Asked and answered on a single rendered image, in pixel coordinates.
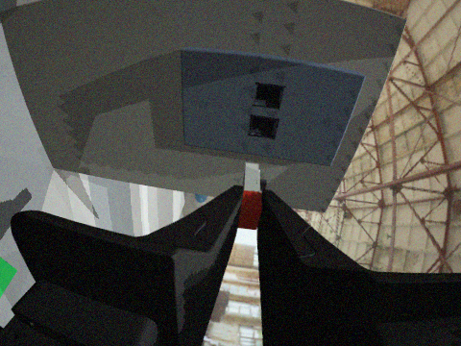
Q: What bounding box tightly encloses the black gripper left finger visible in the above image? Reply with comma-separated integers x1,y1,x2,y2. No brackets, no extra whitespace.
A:
11,185,245,346

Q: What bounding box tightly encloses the green translucent square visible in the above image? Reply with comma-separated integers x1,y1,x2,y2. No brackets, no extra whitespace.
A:
0,258,16,297

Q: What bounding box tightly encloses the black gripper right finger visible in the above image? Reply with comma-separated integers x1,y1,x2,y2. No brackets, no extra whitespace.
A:
256,189,461,346

